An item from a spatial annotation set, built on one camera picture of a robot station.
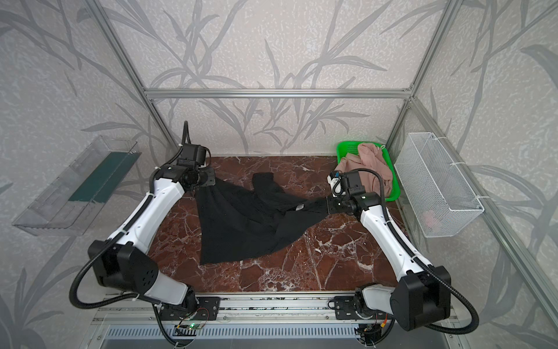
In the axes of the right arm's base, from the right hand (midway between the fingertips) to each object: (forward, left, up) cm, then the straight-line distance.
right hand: (328, 195), depth 83 cm
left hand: (+8, +45, +7) cm, 46 cm away
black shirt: (-7, +38, -10) cm, 40 cm away
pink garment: (+27, -24, -6) cm, 36 cm away
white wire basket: (-12, -29, +17) cm, 36 cm away
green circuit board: (-40, +46, -16) cm, 64 cm away
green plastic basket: (+38, -14, -11) cm, 42 cm away
